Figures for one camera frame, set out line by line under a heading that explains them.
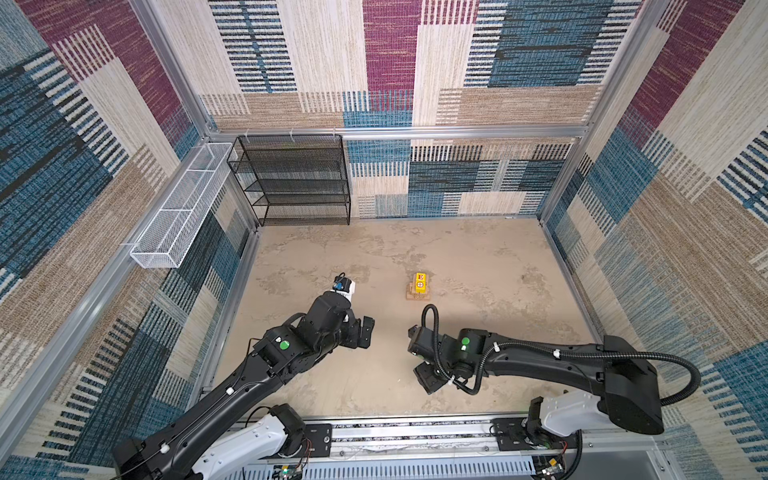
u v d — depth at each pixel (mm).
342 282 634
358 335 641
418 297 957
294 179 1093
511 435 733
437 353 589
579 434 729
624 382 411
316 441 731
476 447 733
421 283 937
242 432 568
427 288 949
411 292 953
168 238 714
